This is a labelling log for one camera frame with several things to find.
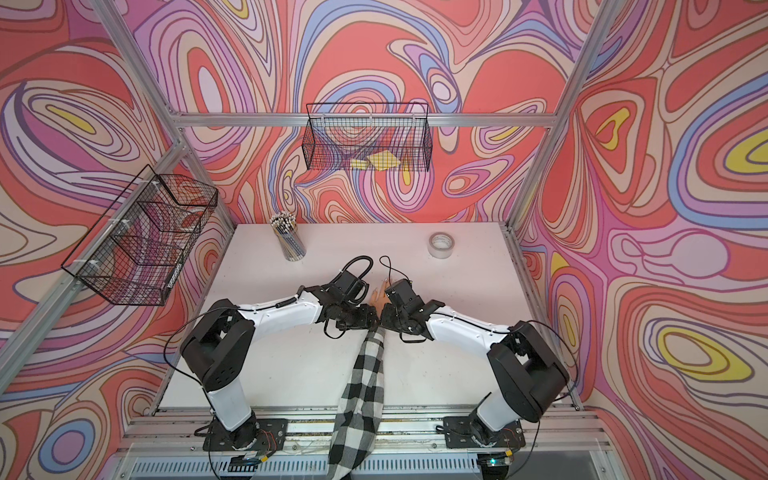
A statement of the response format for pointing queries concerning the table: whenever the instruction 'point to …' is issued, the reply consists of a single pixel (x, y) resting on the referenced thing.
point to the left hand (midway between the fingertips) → (374, 326)
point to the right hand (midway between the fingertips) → (386, 326)
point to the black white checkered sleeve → (359, 415)
